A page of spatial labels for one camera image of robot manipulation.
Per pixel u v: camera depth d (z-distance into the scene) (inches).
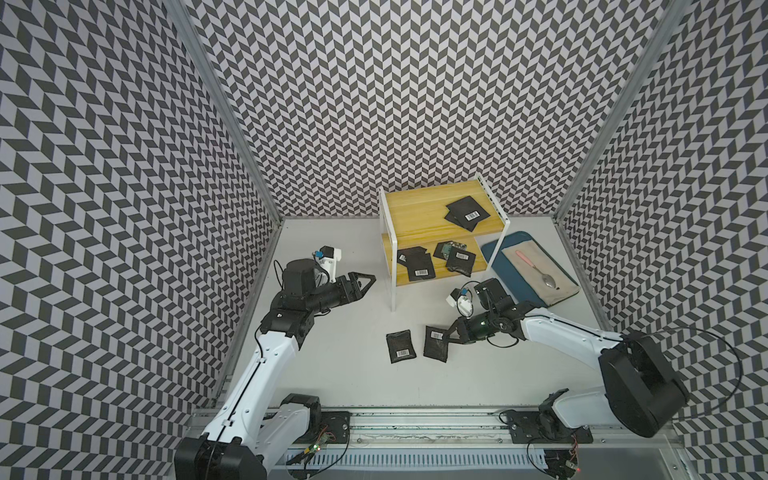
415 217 29.5
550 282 39.1
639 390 16.4
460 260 34.3
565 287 38.4
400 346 34.0
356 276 26.7
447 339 31.7
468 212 28.5
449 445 28.0
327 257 27.4
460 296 30.6
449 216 29.1
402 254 34.1
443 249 34.9
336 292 26.1
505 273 41.1
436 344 32.1
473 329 28.9
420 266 33.5
